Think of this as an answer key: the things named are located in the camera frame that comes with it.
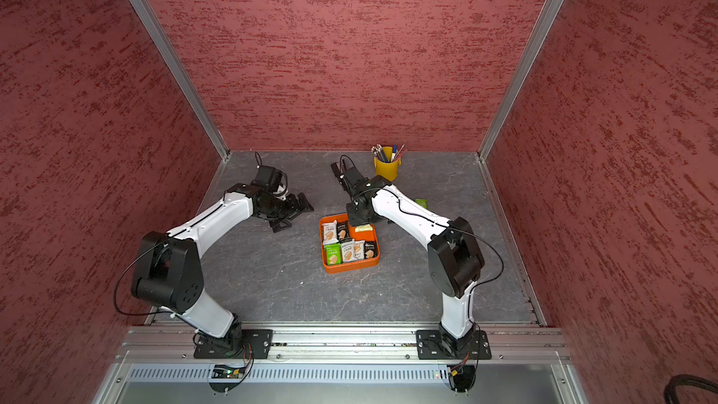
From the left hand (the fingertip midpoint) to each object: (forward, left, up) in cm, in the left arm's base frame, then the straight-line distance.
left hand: (303, 220), depth 88 cm
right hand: (-1, -19, 0) cm, 19 cm away
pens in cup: (+30, -32, +1) cm, 43 cm away
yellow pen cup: (+26, -29, -3) cm, 39 cm away
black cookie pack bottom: (-6, -22, -8) cm, 24 cm away
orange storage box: (0, -22, -10) cm, 25 cm away
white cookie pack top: (-2, -8, -6) cm, 11 cm away
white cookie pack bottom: (-7, -15, -8) cm, 18 cm away
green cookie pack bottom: (-8, -10, -7) cm, 15 cm away
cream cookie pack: (-4, -20, +2) cm, 20 cm away
